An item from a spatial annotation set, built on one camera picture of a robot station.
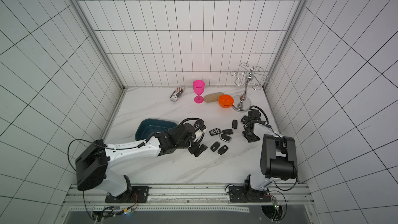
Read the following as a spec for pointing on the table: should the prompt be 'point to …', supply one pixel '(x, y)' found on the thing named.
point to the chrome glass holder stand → (254, 75)
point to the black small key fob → (227, 131)
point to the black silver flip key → (225, 137)
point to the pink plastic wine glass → (199, 86)
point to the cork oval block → (212, 97)
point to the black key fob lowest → (222, 150)
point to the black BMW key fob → (215, 131)
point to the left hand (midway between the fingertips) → (197, 143)
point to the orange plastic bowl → (226, 101)
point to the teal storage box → (147, 126)
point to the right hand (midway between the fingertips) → (249, 129)
